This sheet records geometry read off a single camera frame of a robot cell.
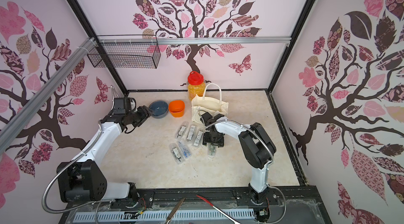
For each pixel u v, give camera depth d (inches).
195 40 36.8
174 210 28.0
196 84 42.0
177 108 42.3
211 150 34.7
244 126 20.9
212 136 30.7
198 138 36.3
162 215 27.4
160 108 42.0
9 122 20.2
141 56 32.1
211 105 39.5
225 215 26.9
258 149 19.2
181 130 38.3
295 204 28.5
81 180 16.1
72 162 16.3
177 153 34.4
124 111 25.4
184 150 35.0
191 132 37.3
